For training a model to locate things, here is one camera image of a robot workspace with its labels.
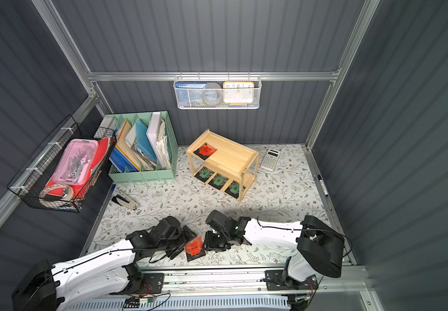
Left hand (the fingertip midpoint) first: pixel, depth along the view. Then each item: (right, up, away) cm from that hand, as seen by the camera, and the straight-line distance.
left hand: (192, 241), depth 80 cm
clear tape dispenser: (-45, +22, -13) cm, 52 cm away
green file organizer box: (-26, +40, +16) cm, 50 cm away
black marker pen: (+68, +20, +28) cm, 76 cm away
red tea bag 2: (0, -4, +1) cm, 4 cm away
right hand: (+6, -1, -3) cm, 7 cm away
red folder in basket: (-37, +36, -3) cm, 52 cm away
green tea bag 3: (+18, +19, +19) cm, 32 cm away
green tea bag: (+2, +27, +25) cm, 37 cm away
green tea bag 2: (+10, +23, +22) cm, 33 cm away
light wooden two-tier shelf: (+13, +32, +6) cm, 35 cm away
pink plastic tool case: (-43, +32, -8) cm, 54 cm away
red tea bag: (+4, +38, +9) cm, 40 cm away
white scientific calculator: (+40, +35, +32) cm, 62 cm away
